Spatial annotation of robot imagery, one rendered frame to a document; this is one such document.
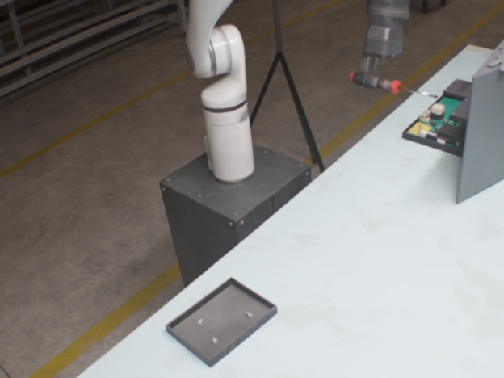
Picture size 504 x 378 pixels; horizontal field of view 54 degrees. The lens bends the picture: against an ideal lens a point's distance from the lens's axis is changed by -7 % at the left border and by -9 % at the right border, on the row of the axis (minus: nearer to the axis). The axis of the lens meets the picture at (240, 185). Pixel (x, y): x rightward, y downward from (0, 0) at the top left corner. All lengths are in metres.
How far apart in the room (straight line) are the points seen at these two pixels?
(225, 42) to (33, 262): 1.74
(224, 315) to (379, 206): 0.30
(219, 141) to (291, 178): 0.18
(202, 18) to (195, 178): 0.40
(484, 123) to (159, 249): 1.79
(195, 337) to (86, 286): 1.66
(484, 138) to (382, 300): 0.29
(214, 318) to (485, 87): 0.47
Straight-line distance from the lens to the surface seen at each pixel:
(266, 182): 1.13
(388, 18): 0.91
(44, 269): 2.45
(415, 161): 0.91
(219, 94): 1.05
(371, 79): 0.95
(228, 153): 1.09
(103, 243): 2.47
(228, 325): 0.64
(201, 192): 1.13
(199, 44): 0.97
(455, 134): 0.95
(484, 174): 0.84
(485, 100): 0.76
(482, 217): 0.81
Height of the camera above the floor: 1.49
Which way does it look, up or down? 34 degrees down
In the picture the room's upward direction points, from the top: 8 degrees counter-clockwise
